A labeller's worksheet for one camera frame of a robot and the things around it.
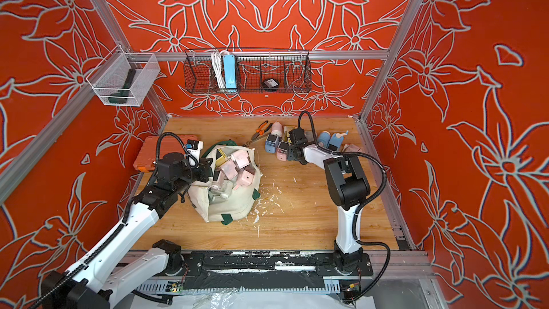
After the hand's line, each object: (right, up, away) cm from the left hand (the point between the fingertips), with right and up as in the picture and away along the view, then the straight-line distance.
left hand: (211, 158), depth 78 cm
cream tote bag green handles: (+8, -20, +6) cm, 22 cm away
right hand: (+35, +1, +23) cm, 42 cm away
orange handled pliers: (+17, +12, +36) cm, 41 cm away
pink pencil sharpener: (+25, +12, +26) cm, 38 cm away
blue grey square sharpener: (+22, +5, +24) cm, 33 cm away
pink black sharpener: (+61, +3, +22) cm, 65 cm away
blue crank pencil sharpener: (+54, +6, +23) cm, 59 cm away
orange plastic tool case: (-35, +3, +24) cm, 43 cm away
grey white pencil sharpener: (+3, -15, +9) cm, 18 cm away
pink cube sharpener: (+11, -9, +9) cm, 17 cm away
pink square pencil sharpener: (+9, -1, +11) cm, 15 cm away
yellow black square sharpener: (+2, 0, +8) cm, 8 cm away
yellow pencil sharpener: (+30, +7, +29) cm, 43 cm away
